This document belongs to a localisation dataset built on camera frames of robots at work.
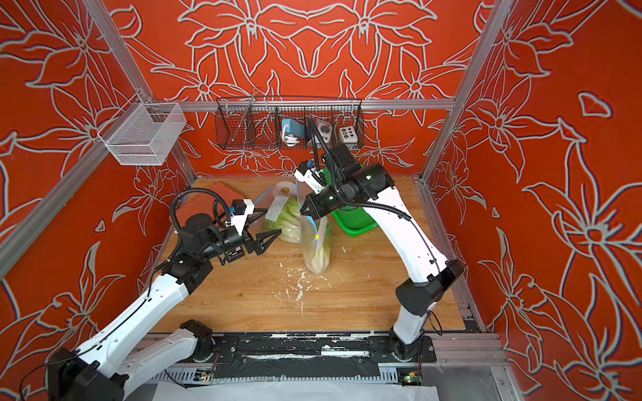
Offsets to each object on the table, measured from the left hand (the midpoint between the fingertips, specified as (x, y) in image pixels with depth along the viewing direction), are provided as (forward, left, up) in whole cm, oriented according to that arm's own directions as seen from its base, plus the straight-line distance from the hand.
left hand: (272, 219), depth 69 cm
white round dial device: (+39, -12, +3) cm, 41 cm away
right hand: (0, -8, +4) cm, 9 cm away
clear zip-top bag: (+18, +2, -19) cm, 26 cm away
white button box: (+42, -22, 0) cm, 47 cm away
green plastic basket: (+21, -26, -28) cm, 43 cm away
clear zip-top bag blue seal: (+2, -8, +4) cm, 9 cm away
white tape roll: (+38, +6, -28) cm, 47 cm away
